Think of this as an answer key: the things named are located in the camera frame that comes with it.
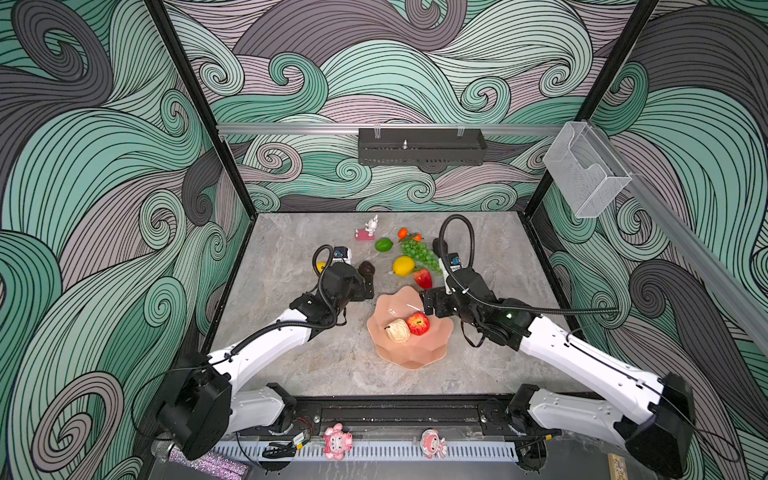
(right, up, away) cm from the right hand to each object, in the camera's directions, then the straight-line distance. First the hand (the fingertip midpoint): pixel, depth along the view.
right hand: (434, 291), depth 77 cm
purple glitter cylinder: (-52, -36, -12) cm, 64 cm away
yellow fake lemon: (-6, +4, +23) cm, 24 cm away
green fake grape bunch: (+2, +7, +27) cm, 28 cm away
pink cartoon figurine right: (-2, -33, -10) cm, 35 cm away
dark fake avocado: (+8, +11, +30) cm, 33 cm away
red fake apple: (-3, -10, +7) cm, 13 cm away
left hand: (-20, +4, +7) cm, 22 cm away
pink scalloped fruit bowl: (-9, -7, +15) cm, 18 cm away
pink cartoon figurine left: (-24, -33, -9) cm, 42 cm away
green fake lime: (-13, +12, +30) cm, 35 cm away
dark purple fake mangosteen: (-19, +4, +21) cm, 29 cm away
